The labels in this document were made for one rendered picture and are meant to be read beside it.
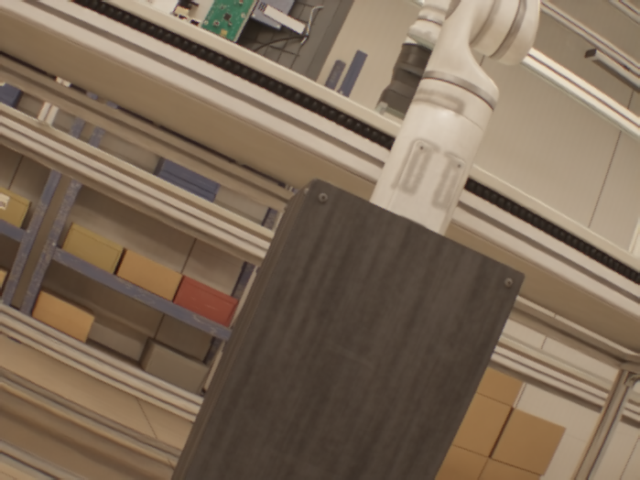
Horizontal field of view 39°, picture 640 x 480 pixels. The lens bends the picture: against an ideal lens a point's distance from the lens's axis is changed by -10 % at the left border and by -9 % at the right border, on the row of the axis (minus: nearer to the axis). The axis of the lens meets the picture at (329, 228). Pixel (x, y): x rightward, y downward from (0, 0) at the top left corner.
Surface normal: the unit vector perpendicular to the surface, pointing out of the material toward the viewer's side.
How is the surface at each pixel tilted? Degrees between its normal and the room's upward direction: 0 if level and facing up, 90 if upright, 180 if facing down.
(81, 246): 90
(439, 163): 90
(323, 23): 90
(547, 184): 90
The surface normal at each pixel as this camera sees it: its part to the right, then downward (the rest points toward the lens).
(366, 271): 0.14, -0.05
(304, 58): -0.17, -0.18
